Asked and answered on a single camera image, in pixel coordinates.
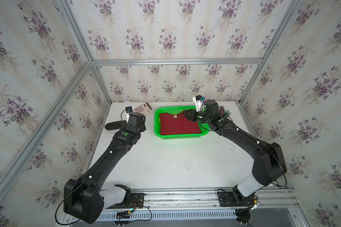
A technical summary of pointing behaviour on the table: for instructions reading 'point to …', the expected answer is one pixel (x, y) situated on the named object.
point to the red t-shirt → (177, 124)
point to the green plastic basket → (174, 109)
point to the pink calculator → (145, 108)
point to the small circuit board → (123, 214)
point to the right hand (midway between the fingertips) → (185, 112)
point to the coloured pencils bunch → (224, 113)
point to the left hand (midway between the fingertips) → (137, 123)
